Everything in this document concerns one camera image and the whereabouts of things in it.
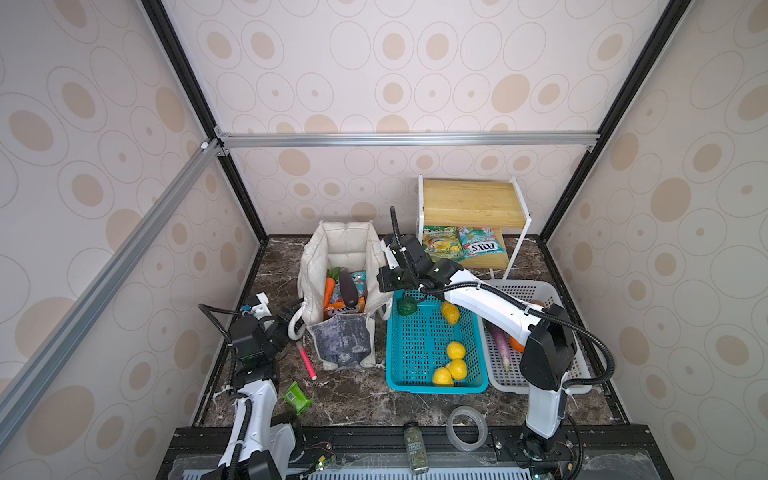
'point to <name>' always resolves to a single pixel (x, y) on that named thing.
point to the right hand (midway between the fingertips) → (377, 276)
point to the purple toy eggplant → (348, 286)
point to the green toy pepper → (407, 306)
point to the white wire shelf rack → (488, 204)
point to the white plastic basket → (496, 380)
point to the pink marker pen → (307, 363)
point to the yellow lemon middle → (456, 350)
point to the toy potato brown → (537, 302)
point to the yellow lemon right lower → (457, 368)
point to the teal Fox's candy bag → (478, 240)
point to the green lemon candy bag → (442, 242)
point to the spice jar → (416, 449)
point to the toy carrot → (332, 275)
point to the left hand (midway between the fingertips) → (313, 300)
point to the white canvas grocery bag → (339, 340)
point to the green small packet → (297, 399)
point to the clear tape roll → (481, 421)
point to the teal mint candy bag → (359, 278)
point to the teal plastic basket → (417, 344)
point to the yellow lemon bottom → (442, 376)
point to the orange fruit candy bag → (333, 303)
